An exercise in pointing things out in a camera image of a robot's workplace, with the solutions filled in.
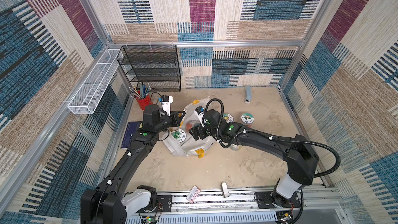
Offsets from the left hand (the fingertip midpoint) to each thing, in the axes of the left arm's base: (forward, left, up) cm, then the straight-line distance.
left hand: (186, 112), depth 76 cm
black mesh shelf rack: (+44, +26, -4) cm, 51 cm away
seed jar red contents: (+7, -35, -17) cm, 39 cm away
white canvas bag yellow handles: (-7, -2, -20) cm, 22 cm away
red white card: (-30, -3, -25) cm, 39 cm away
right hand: (-2, -6, -11) cm, 13 cm away
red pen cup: (+24, +31, -19) cm, 44 cm away
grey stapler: (+32, -41, -21) cm, 56 cm away
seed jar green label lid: (+8, -24, -16) cm, 30 cm away
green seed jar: (-3, +4, -16) cm, 17 cm away
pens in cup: (+29, +31, -13) cm, 44 cm away
